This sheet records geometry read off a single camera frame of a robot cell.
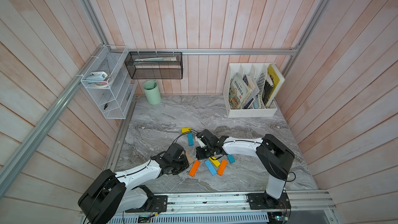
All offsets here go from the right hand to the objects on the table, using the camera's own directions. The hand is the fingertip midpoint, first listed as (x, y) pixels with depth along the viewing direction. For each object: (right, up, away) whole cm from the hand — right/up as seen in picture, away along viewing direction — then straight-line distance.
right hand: (195, 155), depth 89 cm
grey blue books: (+39, +33, +13) cm, 52 cm away
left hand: (-3, -5, -5) cm, 8 cm away
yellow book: (+51, +47, +7) cm, 70 cm away
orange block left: (-1, -6, -4) cm, 7 cm away
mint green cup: (-30, +41, +15) cm, 53 cm away
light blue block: (+8, -5, -5) cm, 11 cm away
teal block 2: (+21, -1, -1) cm, 21 cm away
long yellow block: (+11, -3, -3) cm, 12 cm away
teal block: (-3, +8, +6) cm, 11 cm away
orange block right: (+15, -5, -4) cm, 16 cm away
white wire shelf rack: (-43, +32, -11) cm, 54 cm away
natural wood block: (-3, -1, -2) cm, 4 cm away
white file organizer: (+45, +54, +17) cm, 73 cm away
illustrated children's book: (+29, +38, +12) cm, 49 cm away
